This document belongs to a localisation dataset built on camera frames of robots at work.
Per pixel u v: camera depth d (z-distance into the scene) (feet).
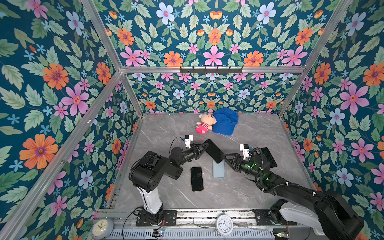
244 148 2.47
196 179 2.80
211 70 3.02
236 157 2.31
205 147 2.65
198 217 2.46
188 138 2.71
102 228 2.23
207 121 3.45
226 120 3.64
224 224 2.26
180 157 2.32
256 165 2.06
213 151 2.64
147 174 1.61
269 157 3.14
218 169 2.96
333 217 1.38
